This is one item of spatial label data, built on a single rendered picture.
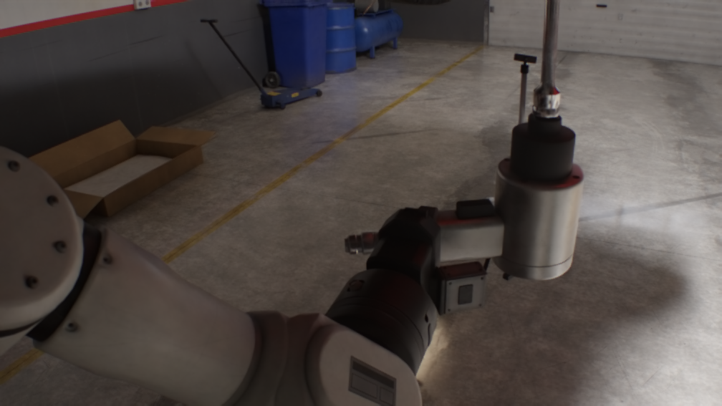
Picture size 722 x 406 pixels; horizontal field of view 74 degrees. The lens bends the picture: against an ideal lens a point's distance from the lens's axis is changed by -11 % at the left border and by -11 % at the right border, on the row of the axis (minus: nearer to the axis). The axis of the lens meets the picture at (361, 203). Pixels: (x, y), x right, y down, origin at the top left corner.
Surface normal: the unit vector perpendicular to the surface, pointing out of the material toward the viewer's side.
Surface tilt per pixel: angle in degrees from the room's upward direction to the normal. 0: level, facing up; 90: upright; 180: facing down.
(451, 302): 92
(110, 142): 47
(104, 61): 90
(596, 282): 0
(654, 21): 90
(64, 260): 54
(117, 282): 61
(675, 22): 90
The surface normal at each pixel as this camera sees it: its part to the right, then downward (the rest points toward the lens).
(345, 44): 0.55, 0.34
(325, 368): 0.76, -0.38
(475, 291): 0.16, 0.44
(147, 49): 0.91, 0.15
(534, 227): -0.32, 0.44
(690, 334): -0.04, -0.90
